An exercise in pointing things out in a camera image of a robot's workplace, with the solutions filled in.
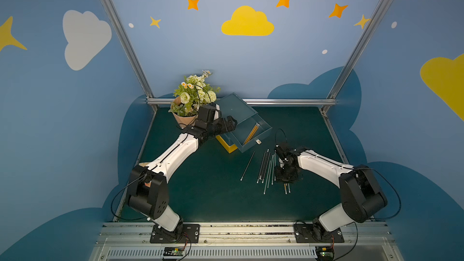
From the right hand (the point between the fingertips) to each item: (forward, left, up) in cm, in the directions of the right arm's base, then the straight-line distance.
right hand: (281, 178), depth 89 cm
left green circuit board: (-33, +46, -2) cm, 57 cm away
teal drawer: (+18, +17, +14) cm, 28 cm away
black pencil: (+7, +9, -3) cm, 12 cm away
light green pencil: (+6, +4, -4) cm, 8 cm away
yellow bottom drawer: (+14, +27, +3) cm, 31 cm away
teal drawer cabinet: (+33, +26, +16) cm, 45 cm away
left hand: (+18, +27, +21) cm, 38 cm away
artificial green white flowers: (+31, +46, +26) cm, 62 cm away
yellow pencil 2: (+17, +15, +14) cm, 26 cm away
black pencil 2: (+5, +7, -1) cm, 9 cm away
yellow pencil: (+17, +16, +13) cm, 27 cm away
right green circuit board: (-29, -15, -5) cm, 33 cm away
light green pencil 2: (-4, -3, -2) cm, 6 cm away
